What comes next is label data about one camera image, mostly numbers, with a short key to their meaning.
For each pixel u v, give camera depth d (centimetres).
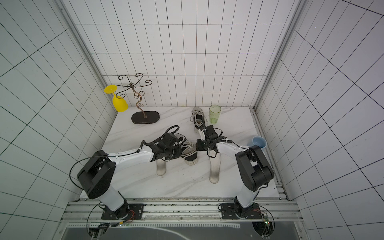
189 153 88
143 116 111
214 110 100
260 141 91
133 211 72
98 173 45
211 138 74
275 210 75
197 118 104
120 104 94
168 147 70
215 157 77
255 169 47
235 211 72
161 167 87
